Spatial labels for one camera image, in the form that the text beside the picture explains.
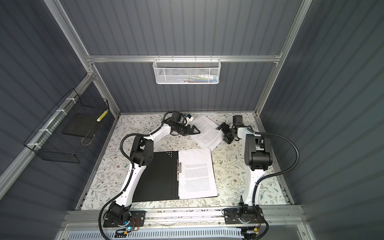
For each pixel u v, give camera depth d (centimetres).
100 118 80
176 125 89
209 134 105
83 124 70
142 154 68
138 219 72
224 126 96
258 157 56
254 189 60
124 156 62
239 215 68
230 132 81
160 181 85
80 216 77
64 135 72
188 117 99
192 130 95
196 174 89
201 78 92
